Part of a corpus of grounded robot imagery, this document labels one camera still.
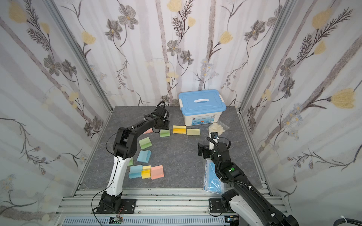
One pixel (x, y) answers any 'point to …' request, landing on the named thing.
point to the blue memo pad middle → (144, 156)
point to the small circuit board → (115, 220)
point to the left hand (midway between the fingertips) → (168, 124)
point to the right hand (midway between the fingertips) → (209, 141)
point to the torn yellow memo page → (193, 132)
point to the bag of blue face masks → (211, 181)
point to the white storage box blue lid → (201, 107)
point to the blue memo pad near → (135, 171)
